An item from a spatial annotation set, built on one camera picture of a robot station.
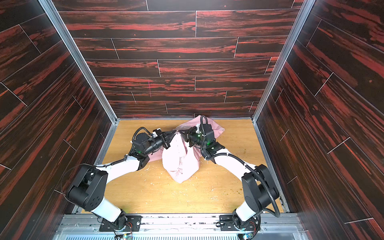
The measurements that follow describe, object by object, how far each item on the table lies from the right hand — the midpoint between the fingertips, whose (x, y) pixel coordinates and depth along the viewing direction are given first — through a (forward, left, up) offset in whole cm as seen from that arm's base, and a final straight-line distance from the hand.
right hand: (179, 128), depth 79 cm
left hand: (-2, +1, +1) cm, 3 cm away
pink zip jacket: (-7, 0, -16) cm, 17 cm away
